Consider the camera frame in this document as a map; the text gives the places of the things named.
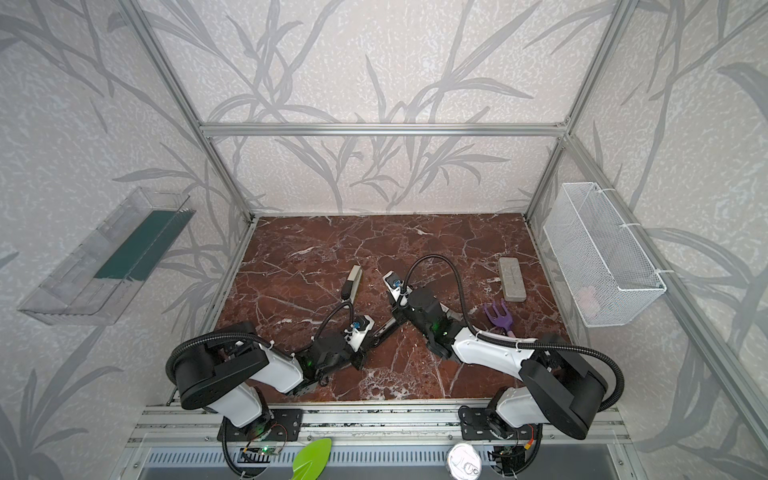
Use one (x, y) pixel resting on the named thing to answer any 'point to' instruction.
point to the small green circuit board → (268, 450)
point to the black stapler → (380, 334)
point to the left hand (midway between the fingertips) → (380, 330)
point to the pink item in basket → (588, 301)
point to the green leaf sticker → (312, 459)
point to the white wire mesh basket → (609, 275)
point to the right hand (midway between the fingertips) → (393, 279)
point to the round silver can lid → (464, 462)
